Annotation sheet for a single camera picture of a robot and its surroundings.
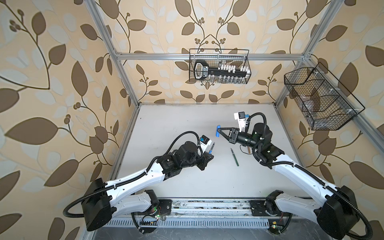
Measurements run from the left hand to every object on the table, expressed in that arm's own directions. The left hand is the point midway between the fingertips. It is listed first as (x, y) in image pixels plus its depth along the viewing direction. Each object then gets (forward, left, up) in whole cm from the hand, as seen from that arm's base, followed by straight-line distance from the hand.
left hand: (214, 156), depth 72 cm
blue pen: (+2, +2, +2) cm, 3 cm away
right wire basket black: (+22, -54, +14) cm, 60 cm away
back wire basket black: (+43, -18, +14) cm, 49 cm away
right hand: (+8, -2, +9) cm, 12 cm away
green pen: (+8, -15, -19) cm, 25 cm away
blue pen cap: (+8, -1, +9) cm, 12 cm away
